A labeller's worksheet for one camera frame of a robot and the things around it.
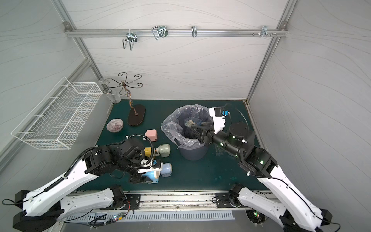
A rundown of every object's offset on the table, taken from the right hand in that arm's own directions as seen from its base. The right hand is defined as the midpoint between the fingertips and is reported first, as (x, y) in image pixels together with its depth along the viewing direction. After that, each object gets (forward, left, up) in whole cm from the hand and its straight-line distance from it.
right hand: (196, 125), depth 57 cm
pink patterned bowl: (+24, +59, -37) cm, 74 cm away
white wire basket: (+5, +67, -7) cm, 68 cm away
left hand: (-14, +19, -19) cm, 30 cm away
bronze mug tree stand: (+34, +47, -37) cm, 69 cm away
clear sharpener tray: (+8, -15, -39) cm, 43 cm away
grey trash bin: (+5, +1, -39) cm, 39 cm away
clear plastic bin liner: (+7, +11, -10) cm, 17 cm away
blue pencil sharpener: (-16, +17, -16) cm, 28 cm away
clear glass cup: (+26, +49, -6) cm, 55 cm away
